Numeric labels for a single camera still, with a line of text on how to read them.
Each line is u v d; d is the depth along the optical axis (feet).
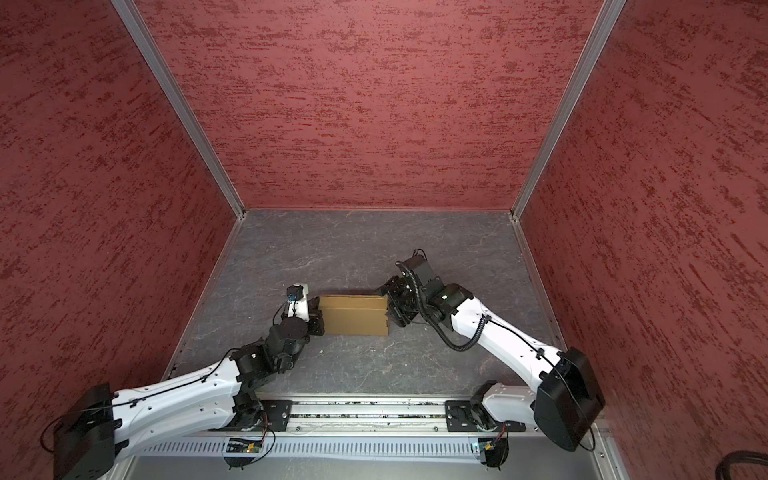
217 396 1.73
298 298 2.25
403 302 2.24
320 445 2.33
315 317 2.33
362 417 2.48
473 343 1.55
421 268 1.98
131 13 2.32
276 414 2.44
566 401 1.30
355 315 2.65
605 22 2.37
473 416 2.15
